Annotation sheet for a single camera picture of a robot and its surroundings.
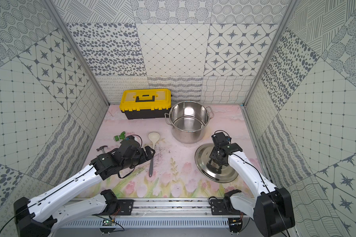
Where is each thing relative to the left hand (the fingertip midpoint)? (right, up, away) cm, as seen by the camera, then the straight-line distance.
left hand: (150, 151), depth 75 cm
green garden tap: (-25, +5, +24) cm, 35 cm away
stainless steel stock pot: (+21, +15, +33) cm, 42 cm away
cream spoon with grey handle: (-3, +4, +24) cm, 24 cm away
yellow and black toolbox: (-10, +27, +23) cm, 37 cm away
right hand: (+37, -6, +8) cm, 39 cm away
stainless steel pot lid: (+28, -5, +9) cm, 30 cm away
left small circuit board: (-20, -36, -4) cm, 41 cm away
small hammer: (-37, -3, +20) cm, 42 cm away
